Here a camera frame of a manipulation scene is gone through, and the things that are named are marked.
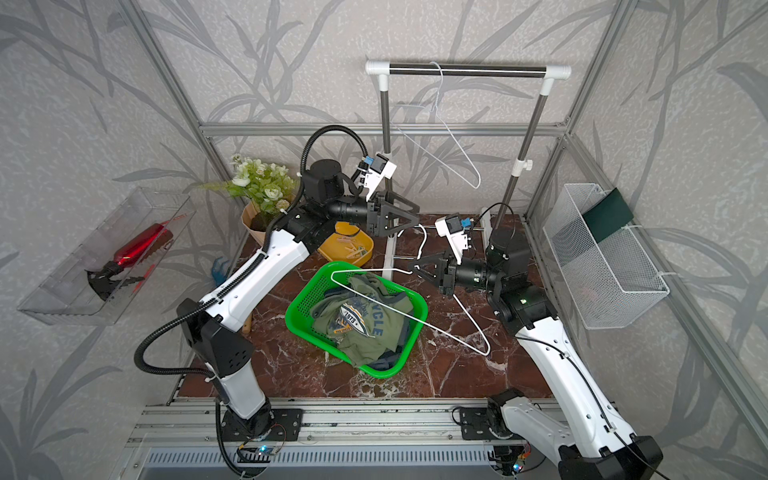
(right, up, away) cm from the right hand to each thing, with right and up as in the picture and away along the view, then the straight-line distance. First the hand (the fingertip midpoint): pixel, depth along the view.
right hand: (410, 267), depth 60 cm
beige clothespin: (-19, +1, +47) cm, 51 cm away
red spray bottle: (-64, -3, +1) cm, 64 cm away
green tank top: (-12, -15, +17) cm, 26 cm away
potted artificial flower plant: (-43, +21, +30) cm, 57 cm away
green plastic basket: (-17, -2, +8) cm, 19 cm away
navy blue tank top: (-5, -26, +18) cm, 32 cm away
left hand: (+1, +9, -1) cm, 9 cm away
